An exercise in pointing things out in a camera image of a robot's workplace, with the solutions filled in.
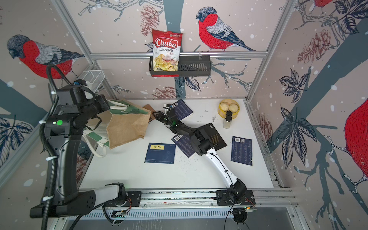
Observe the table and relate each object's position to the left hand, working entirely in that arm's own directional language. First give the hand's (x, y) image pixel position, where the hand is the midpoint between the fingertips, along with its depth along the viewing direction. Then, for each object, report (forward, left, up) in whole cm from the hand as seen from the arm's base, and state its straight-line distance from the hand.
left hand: (108, 95), depth 64 cm
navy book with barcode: (-3, -34, -42) cm, 54 cm away
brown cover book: (+28, -4, -40) cm, 49 cm away
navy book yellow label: (-10, -19, -42) cm, 48 cm away
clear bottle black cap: (+9, -63, -34) cm, 73 cm away
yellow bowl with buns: (+28, -69, -38) cm, 84 cm away
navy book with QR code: (-8, -71, -41) cm, 83 cm away
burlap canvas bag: (-7, -4, -14) cm, 16 cm away
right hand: (+18, -10, -38) cm, 43 cm away
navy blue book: (+26, -32, -42) cm, 59 cm away
